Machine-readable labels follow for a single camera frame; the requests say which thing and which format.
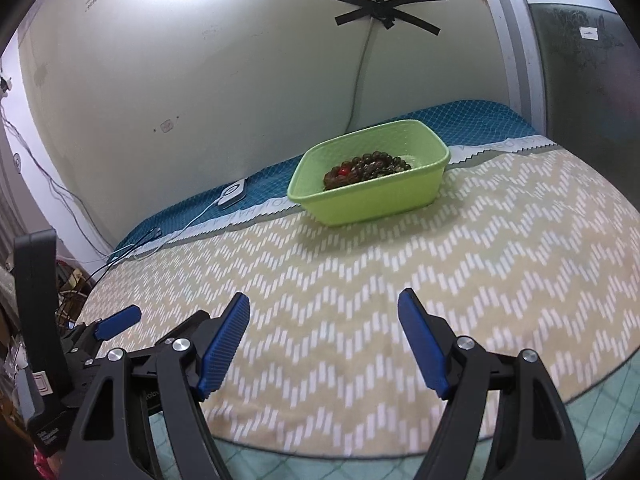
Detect black wall cables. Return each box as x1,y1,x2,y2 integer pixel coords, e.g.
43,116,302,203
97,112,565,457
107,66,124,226
0,109,116,261

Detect white controller cable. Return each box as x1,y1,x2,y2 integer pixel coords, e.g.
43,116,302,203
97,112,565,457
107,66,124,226
130,201,224,260

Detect grey wall cable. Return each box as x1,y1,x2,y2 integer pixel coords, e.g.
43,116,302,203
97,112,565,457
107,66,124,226
344,22,377,134

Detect green plastic basket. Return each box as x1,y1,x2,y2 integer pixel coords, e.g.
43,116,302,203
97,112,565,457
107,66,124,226
288,119,450,226

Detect cluttered wire rack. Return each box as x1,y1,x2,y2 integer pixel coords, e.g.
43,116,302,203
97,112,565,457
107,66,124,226
55,258,96,330

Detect beige zigzag blanket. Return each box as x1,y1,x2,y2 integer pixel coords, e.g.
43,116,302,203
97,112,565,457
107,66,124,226
81,148,639,456

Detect mint checked bed sheet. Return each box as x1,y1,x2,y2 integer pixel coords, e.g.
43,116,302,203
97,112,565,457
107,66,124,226
144,353,640,480

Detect blue quilted mattress cover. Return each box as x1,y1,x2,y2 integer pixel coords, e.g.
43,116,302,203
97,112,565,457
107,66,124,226
116,100,538,256

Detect black tape cross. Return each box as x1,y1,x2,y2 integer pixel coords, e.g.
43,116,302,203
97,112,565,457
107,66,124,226
334,0,447,36

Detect brown bead bracelets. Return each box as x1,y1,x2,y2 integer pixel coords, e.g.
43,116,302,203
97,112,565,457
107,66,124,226
322,150,414,191

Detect dark frosted sliding door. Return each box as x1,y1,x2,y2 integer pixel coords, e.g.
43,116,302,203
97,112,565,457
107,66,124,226
489,0,639,205

